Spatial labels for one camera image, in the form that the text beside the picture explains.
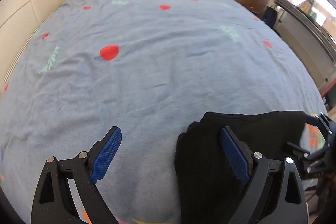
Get black pants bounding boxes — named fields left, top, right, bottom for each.
left=174, top=111, right=320, bottom=223

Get blue patterned bedspread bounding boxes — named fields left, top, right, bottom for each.
left=1, top=0, right=326, bottom=223

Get dark bag on floor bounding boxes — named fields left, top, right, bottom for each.
left=261, top=5, right=278, bottom=29

